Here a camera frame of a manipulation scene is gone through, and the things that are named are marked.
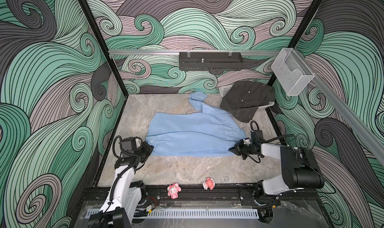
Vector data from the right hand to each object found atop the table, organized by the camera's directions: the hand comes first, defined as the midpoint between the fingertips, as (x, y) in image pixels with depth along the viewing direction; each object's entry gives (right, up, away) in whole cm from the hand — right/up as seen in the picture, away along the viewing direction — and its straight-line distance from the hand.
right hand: (229, 148), depth 90 cm
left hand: (-46, +4, -6) cm, 46 cm away
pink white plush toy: (-15, -14, -14) cm, 25 cm away
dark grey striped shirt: (+17, +32, +22) cm, 42 cm away
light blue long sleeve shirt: (-13, +9, +6) cm, 17 cm away
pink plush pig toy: (-33, -16, -18) cm, 41 cm away
